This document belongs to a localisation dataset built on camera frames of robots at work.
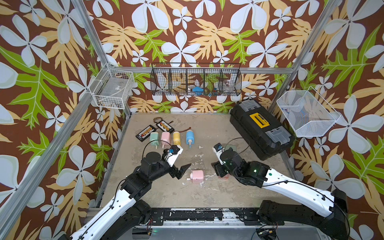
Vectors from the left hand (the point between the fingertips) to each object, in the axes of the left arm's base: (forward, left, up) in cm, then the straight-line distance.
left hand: (184, 155), depth 71 cm
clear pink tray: (-10, -19, -1) cm, 22 cm away
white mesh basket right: (+24, -69, +5) cm, 73 cm away
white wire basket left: (+37, +43, +11) cm, 58 cm away
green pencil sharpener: (+21, +21, -17) cm, 35 cm away
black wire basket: (+51, -9, +9) cm, 53 cm away
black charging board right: (+35, +16, -22) cm, 45 cm away
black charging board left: (+29, +30, -22) cm, 47 cm away
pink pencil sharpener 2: (+22, +14, -17) cm, 31 cm away
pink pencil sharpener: (-4, -7, -15) cm, 17 cm away
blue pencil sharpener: (+22, -3, -17) cm, 28 cm away
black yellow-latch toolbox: (+18, -46, -5) cm, 50 cm away
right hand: (0, -15, -6) cm, 17 cm away
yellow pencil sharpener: (+20, +6, -16) cm, 26 cm away
